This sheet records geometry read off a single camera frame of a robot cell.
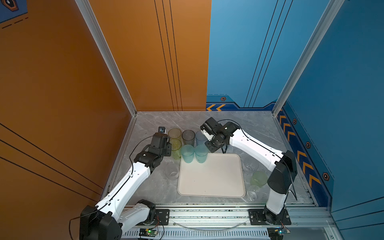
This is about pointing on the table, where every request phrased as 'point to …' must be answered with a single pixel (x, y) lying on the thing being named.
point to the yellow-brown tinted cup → (174, 133)
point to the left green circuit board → (146, 232)
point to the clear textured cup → (171, 173)
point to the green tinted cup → (176, 147)
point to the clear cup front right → (254, 193)
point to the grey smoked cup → (188, 137)
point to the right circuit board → (276, 233)
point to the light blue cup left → (200, 138)
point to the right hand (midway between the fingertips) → (210, 146)
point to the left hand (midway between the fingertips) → (165, 142)
